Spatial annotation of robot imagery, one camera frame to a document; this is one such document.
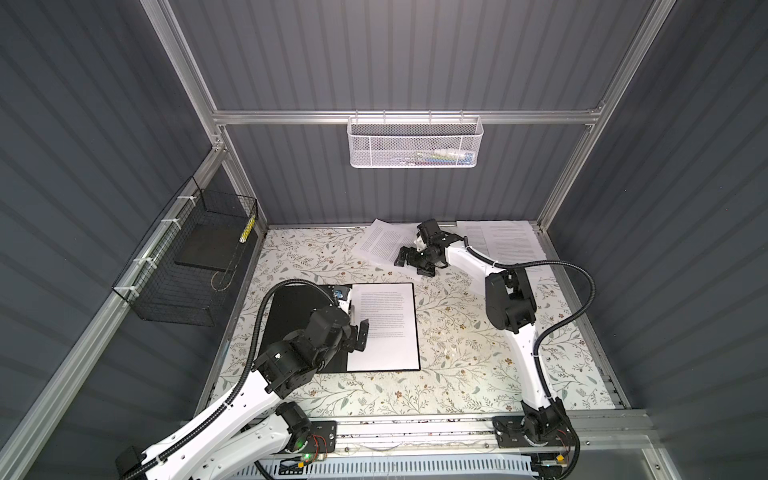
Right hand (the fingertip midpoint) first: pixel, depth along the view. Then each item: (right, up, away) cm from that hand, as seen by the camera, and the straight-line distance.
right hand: (406, 268), depth 104 cm
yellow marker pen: (-45, +12, -22) cm, 52 cm away
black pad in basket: (-52, +7, -29) cm, 60 cm away
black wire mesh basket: (-56, +1, -31) cm, 65 cm away
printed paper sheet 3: (-9, +9, +12) cm, 18 cm away
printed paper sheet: (-5, -22, -14) cm, 26 cm away
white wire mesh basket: (+4, +52, +20) cm, 56 cm away
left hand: (-16, -11, -30) cm, 36 cm away
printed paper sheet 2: (+39, +10, +10) cm, 42 cm away
